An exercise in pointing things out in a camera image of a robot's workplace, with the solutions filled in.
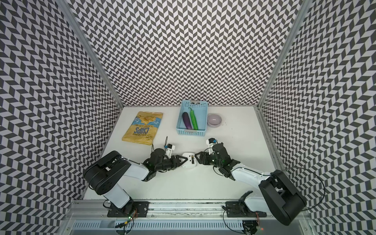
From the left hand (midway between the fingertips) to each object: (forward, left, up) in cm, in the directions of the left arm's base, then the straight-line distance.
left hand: (185, 162), depth 87 cm
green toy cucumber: (+34, -5, 0) cm, 34 cm away
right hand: (+1, -8, +3) cm, 9 cm away
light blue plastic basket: (+45, -10, 0) cm, 46 cm away
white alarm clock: (-1, -4, +1) cm, 4 cm away
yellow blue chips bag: (+25, +31, +1) cm, 39 cm away
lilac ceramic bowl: (+31, -20, +1) cm, 37 cm away
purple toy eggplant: (+32, +1, -1) cm, 32 cm away
